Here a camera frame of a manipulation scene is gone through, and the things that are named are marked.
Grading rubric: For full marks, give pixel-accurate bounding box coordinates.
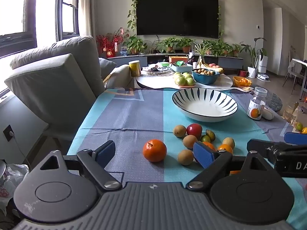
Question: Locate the red berry decoration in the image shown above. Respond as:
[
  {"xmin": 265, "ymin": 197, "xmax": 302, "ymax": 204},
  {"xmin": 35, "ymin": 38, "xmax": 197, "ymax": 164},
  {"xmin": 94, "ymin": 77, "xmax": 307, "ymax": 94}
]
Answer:
[{"xmin": 96, "ymin": 27, "xmax": 129, "ymax": 58}]

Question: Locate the brown round fruit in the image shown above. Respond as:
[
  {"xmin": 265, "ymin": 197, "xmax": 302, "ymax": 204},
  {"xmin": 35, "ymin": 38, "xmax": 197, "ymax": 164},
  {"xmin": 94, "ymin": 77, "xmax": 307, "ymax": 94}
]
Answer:
[
  {"xmin": 183, "ymin": 135, "xmax": 198, "ymax": 149},
  {"xmin": 178, "ymin": 149, "xmax": 194, "ymax": 166},
  {"xmin": 173, "ymin": 125, "xmax": 187, "ymax": 138}
]

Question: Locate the bunch of bananas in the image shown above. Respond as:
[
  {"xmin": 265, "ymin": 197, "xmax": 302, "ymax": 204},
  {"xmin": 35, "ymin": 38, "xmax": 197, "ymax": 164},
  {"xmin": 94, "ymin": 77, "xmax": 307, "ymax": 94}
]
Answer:
[{"xmin": 197, "ymin": 60, "xmax": 223, "ymax": 73}]

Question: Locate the red apple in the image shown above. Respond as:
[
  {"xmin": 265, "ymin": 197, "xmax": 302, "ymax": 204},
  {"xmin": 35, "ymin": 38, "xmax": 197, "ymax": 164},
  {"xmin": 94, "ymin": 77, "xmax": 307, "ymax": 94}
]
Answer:
[{"xmin": 187, "ymin": 123, "xmax": 202, "ymax": 137}]

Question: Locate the orange plastic basket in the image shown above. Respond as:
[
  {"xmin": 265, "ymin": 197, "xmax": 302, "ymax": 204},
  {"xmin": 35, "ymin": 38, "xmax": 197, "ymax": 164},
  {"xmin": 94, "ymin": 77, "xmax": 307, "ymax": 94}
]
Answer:
[{"xmin": 233, "ymin": 76, "xmax": 252, "ymax": 87}]

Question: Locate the grey sofa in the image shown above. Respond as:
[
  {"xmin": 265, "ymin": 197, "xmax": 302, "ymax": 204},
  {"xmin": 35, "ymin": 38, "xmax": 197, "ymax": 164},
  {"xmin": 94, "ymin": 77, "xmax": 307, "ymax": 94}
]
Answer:
[{"xmin": 4, "ymin": 35, "xmax": 131, "ymax": 146}]

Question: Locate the beige curtain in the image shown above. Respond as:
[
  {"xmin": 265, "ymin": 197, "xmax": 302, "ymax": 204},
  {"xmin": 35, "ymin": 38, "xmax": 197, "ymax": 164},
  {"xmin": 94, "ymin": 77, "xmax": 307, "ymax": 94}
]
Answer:
[{"xmin": 79, "ymin": 0, "xmax": 97, "ymax": 37}]

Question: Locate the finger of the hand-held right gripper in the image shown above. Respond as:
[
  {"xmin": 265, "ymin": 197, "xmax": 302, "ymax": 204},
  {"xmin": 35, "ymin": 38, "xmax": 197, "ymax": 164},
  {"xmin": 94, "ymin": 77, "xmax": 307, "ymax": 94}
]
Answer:
[
  {"xmin": 279, "ymin": 132, "xmax": 307, "ymax": 150},
  {"xmin": 247, "ymin": 138, "xmax": 286, "ymax": 165}
]

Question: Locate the white egg-shaped device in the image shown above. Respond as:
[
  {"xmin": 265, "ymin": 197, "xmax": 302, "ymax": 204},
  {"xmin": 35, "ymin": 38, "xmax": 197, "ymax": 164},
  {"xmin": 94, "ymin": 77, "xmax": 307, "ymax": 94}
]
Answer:
[{"xmin": 261, "ymin": 107, "xmax": 275, "ymax": 120}]

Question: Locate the green trailing vine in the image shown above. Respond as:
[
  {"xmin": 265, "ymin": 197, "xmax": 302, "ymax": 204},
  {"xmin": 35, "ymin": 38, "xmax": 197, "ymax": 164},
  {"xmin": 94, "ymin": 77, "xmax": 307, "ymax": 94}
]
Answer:
[{"xmin": 127, "ymin": 0, "xmax": 224, "ymax": 37}]

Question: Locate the grey pillow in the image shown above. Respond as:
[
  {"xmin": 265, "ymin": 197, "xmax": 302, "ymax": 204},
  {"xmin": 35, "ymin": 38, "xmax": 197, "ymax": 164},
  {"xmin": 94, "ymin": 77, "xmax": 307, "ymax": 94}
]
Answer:
[{"xmin": 99, "ymin": 57, "xmax": 117, "ymax": 79}]

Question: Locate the yellowish brown fruit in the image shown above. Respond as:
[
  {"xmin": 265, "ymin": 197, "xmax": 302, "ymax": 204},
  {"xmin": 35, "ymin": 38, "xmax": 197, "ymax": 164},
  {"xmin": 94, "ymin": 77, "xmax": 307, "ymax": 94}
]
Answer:
[{"xmin": 222, "ymin": 137, "xmax": 235, "ymax": 150}]

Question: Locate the yellow tin can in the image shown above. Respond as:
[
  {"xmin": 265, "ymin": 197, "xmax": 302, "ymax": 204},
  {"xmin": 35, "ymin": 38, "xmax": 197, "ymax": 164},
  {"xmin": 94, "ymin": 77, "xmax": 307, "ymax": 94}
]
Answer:
[{"xmin": 129, "ymin": 60, "xmax": 142, "ymax": 77}]

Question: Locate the black wall television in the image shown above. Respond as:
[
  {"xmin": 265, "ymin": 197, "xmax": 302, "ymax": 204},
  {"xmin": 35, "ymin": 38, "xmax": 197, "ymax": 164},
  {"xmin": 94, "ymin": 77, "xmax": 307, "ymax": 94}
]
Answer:
[{"xmin": 135, "ymin": 0, "xmax": 219, "ymax": 39}]

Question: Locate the glass snack plate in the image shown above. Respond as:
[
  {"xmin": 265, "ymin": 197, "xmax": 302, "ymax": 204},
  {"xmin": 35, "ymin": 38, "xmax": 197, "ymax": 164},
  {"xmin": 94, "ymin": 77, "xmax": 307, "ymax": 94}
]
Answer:
[{"xmin": 143, "ymin": 67, "xmax": 171, "ymax": 76}]

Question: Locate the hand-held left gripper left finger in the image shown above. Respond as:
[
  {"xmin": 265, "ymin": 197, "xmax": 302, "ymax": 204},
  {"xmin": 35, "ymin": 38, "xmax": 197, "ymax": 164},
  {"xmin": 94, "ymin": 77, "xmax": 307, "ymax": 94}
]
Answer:
[{"xmin": 40, "ymin": 140, "xmax": 122, "ymax": 192}]

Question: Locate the labelled glass jar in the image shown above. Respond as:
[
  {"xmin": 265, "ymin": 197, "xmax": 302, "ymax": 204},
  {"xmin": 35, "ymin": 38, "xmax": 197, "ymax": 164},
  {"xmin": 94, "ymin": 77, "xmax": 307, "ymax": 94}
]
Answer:
[{"xmin": 247, "ymin": 87, "xmax": 268, "ymax": 121}]

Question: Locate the blue patterned tablecloth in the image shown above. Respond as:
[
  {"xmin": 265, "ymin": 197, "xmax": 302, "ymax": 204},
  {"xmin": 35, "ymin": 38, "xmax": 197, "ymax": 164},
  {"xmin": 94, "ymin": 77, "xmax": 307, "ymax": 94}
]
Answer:
[{"xmin": 67, "ymin": 87, "xmax": 307, "ymax": 223}]

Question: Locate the narrow black-framed window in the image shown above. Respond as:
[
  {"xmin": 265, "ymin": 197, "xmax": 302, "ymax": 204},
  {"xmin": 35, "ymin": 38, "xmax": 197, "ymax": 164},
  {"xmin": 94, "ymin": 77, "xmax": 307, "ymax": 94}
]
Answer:
[{"xmin": 56, "ymin": 0, "xmax": 79, "ymax": 41}]

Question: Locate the grey television cabinet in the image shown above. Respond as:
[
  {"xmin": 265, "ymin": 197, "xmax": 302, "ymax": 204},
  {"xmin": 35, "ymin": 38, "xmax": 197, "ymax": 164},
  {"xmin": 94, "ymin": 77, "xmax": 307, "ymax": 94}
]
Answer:
[{"xmin": 107, "ymin": 53, "xmax": 244, "ymax": 69}]

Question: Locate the green potted plant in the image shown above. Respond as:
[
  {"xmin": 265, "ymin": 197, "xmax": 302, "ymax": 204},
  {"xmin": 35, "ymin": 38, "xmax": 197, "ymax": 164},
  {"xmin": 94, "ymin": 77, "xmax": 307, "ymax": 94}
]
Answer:
[
  {"xmin": 203, "ymin": 39, "xmax": 219, "ymax": 54},
  {"xmin": 231, "ymin": 43, "xmax": 244, "ymax": 57},
  {"xmin": 123, "ymin": 36, "xmax": 147, "ymax": 55},
  {"xmin": 217, "ymin": 40, "xmax": 233, "ymax": 57},
  {"xmin": 177, "ymin": 38, "xmax": 193, "ymax": 53},
  {"xmin": 157, "ymin": 38, "xmax": 179, "ymax": 53}
]

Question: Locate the pile of green apples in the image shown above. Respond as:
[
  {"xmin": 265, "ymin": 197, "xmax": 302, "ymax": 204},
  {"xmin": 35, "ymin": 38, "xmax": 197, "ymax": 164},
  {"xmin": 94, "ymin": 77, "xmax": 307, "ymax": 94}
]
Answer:
[{"xmin": 173, "ymin": 72, "xmax": 196, "ymax": 87}]

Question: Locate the tall plant in white pot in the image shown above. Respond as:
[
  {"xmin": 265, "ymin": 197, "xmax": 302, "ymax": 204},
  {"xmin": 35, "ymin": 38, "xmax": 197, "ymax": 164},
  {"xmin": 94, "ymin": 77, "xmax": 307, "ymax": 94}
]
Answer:
[{"xmin": 241, "ymin": 38, "xmax": 267, "ymax": 78}]

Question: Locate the grey chair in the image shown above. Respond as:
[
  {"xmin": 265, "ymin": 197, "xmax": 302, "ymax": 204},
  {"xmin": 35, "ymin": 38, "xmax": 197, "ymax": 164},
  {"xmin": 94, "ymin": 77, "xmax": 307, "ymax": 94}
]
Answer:
[{"xmin": 282, "ymin": 60, "xmax": 303, "ymax": 95}]

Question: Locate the glass cup with spoon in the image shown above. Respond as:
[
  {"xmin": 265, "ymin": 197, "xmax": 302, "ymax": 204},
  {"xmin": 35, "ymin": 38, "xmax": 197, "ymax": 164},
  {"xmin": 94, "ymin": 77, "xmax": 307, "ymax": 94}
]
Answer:
[{"xmin": 282, "ymin": 102, "xmax": 300, "ymax": 125}]

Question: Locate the round white table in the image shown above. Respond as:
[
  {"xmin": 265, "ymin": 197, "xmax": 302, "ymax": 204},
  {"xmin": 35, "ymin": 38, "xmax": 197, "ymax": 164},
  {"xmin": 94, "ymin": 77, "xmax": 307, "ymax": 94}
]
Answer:
[{"xmin": 136, "ymin": 69, "xmax": 234, "ymax": 89}]

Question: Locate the striped ceramic bowl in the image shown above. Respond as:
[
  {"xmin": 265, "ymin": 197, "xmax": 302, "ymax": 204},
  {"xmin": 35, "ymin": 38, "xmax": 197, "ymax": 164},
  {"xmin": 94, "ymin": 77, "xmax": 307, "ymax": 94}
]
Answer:
[{"xmin": 172, "ymin": 88, "xmax": 239, "ymax": 122}]

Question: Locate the white plastic bag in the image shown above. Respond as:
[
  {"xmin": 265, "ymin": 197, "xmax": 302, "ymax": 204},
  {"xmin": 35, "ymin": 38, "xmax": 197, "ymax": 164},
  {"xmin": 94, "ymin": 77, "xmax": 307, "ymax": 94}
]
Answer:
[{"xmin": 0, "ymin": 159, "xmax": 29, "ymax": 202}]

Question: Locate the blue bowl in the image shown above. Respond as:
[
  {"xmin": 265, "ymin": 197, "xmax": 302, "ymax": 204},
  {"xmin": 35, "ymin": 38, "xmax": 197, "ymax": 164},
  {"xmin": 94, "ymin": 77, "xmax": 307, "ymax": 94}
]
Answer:
[{"xmin": 191, "ymin": 69, "xmax": 220, "ymax": 85}]

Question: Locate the dark marble round table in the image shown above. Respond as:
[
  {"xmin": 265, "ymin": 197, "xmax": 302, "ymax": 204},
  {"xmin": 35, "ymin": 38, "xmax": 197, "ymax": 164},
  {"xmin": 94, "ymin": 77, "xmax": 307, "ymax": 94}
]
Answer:
[{"xmin": 249, "ymin": 86, "xmax": 283, "ymax": 112}]

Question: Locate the spider plant in vase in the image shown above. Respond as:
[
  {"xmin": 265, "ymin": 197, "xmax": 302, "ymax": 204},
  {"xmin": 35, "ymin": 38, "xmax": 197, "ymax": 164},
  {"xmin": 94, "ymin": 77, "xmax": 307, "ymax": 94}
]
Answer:
[{"xmin": 193, "ymin": 42, "xmax": 214, "ymax": 69}]

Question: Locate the black wall outlet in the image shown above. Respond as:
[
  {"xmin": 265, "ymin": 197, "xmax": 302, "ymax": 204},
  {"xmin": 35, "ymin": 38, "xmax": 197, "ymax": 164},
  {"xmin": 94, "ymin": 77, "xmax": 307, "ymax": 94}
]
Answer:
[{"xmin": 3, "ymin": 125, "xmax": 15, "ymax": 142}]

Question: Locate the teal snack container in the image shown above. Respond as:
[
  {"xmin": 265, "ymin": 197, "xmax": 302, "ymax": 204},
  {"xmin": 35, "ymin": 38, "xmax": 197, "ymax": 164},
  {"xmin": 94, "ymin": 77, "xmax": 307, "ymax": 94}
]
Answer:
[{"xmin": 170, "ymin": 61, "xmax": 193, "ymax": 72}]

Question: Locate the large orange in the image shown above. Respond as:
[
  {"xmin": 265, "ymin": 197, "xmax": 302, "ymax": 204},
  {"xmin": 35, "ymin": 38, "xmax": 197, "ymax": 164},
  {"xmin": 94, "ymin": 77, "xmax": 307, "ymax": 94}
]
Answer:
[{"xmin": 143, "ymin": 139, "xmax": 167, "ymax": 163}]

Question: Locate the dark green small fruit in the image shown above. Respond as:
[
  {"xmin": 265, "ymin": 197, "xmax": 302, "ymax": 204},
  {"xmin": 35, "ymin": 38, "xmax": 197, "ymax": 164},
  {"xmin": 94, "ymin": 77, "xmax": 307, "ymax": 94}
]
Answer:
[{"xmin": 205, "ymin": 129, "xmax": 216, "ymax": 142}]

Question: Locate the white power cable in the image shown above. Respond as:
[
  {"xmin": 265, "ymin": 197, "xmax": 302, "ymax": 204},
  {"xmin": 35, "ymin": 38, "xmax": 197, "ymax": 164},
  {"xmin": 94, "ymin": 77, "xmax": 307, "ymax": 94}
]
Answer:
[{"xmin": 11, "ymin": 134, "xmax": 31, "ymax": 170}]

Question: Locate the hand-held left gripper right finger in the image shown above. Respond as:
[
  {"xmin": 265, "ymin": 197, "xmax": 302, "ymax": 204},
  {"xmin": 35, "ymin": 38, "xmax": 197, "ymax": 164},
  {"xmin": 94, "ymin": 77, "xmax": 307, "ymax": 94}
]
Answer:
[{"xmin": 186, "ymin": 141, "xmax": 272, "ymax": 190}]

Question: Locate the white dining table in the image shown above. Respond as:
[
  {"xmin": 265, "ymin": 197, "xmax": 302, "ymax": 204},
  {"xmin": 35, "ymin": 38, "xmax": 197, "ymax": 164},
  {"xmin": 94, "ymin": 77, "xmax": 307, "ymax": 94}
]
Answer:
[{"xmin": 291, "ymin": 58, "xmax": 307, "ymax": 96}]

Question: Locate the large black-framed window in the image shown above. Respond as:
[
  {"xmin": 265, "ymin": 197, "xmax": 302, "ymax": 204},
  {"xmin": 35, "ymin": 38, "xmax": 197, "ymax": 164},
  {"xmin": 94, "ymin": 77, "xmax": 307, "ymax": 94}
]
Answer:
[{"xmin": 0, "ymin": 0, "xmax": 37, "ymax": 58}]

